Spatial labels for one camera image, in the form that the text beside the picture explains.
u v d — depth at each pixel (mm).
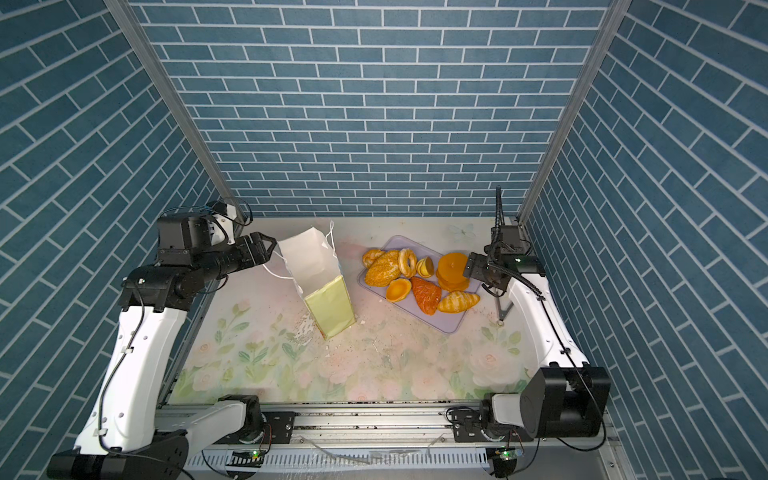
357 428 753
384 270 961
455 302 913
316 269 961
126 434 360
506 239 620
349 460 705
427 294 949
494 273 578
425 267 988
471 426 736
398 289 948
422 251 1109
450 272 980
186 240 463
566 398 397
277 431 732
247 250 578
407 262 1016
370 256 1019
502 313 937
